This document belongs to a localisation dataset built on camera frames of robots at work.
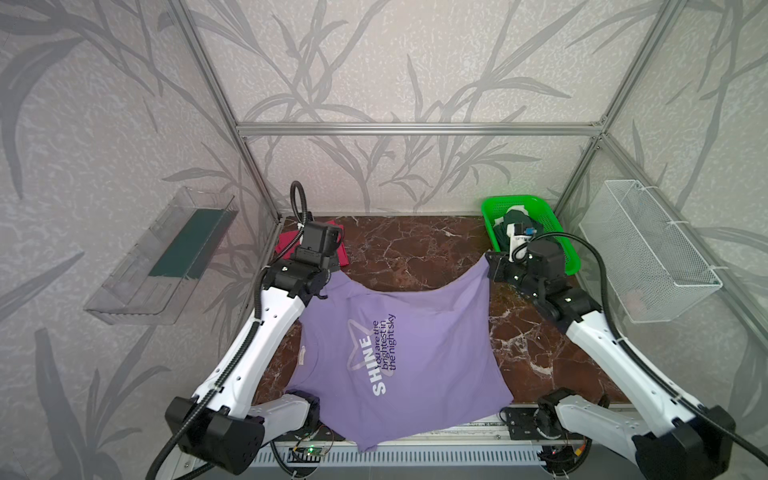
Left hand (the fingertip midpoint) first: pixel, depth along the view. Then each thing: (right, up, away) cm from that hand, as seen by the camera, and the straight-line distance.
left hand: (323, 242), depth 75 cm
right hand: (+42, 0, +2) cm, 42 cm away
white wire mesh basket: (+74, -7, -12) cm, 75 cm away
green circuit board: (-1, -50, -4) cm, 50 cm away
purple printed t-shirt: (+16, -30, -3) cm, 34 cm away
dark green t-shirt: (+61, +9, +32) cm, 70 cm away
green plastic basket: (+56, +14, +39) cm, 70 cm away
